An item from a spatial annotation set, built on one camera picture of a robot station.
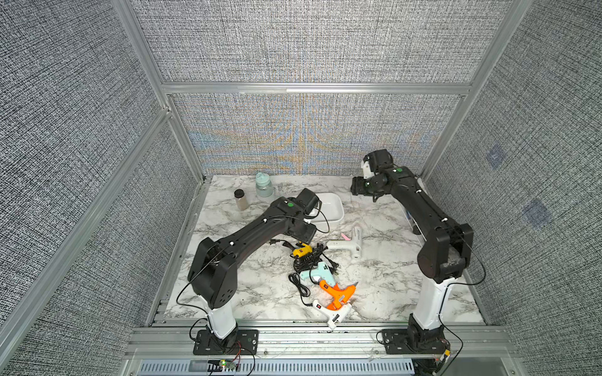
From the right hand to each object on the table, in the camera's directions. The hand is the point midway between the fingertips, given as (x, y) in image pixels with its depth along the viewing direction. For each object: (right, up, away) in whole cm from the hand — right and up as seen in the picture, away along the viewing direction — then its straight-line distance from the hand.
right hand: (359, 181), depth 90 cm
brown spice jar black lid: (-49, -7, +12) cm, 51 cm away
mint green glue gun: (-15, -33, -4) cm, 36 cm away
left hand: (-20, -19, -6) cm, 28 cm away
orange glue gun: (-8, -40, -9) cm, 42 cm away
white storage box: (-9, -13, +16) cm, 22 cm away
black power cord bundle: (-21, -28, -4) cm, 36 cm away
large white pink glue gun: (-1, -24, +3) cm, 25 cm away
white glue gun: (-12, -46, -13) cm, 49 cm away
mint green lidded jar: (-39, 0, +18) cm, 43 cm away
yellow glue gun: (-22, -26, -2) cm, 34 cm away
